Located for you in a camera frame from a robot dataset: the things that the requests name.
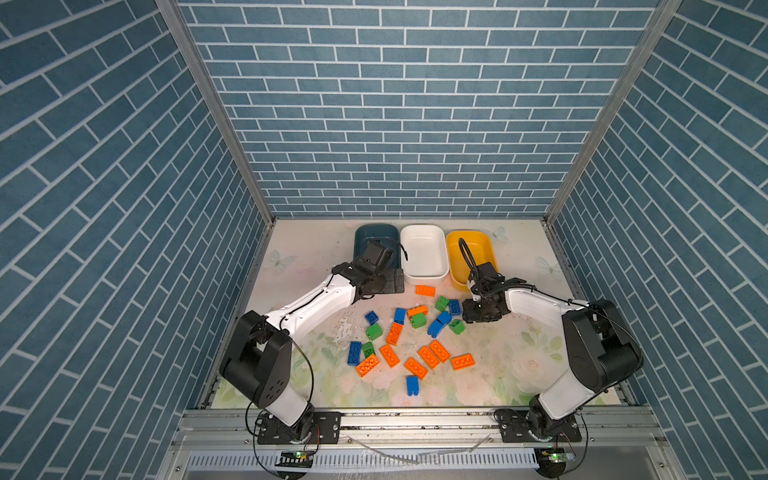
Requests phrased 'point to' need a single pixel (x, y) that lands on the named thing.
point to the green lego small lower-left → (368, 349)
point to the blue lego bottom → (412, 386)
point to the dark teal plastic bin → (386, 234)
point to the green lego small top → (442, 303)
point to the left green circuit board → (298, 459)
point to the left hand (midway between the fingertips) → (391, 281)
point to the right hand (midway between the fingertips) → (468, 312)
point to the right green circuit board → (552, 460)
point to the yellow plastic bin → (479, 245)
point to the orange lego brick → (425, 290)
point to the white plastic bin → (426, 248)
